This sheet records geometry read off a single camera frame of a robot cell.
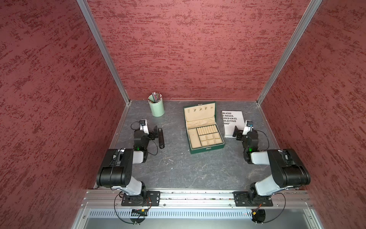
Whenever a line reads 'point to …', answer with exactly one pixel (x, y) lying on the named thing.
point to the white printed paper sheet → (231, 119)
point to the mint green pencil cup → (157, 108)
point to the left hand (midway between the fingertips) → (149, 128)
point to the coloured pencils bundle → (157, 97)
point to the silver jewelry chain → (164, 153)
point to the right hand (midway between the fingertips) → (241, 128)
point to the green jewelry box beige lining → (203, 133)
